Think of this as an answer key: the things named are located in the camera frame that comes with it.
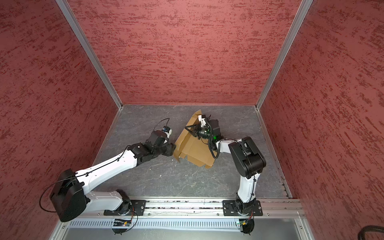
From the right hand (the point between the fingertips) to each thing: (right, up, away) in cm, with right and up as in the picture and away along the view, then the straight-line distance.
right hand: (184, 129), depth 87 cm
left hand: (-7, -10, -4) cm, 13 cm away
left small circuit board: (-31, -45, -14) cm, 57 cm away
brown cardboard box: (+8, -13, +1) cm, 16 cm away
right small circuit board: (+31, -45, -14) cm, 56 cm away
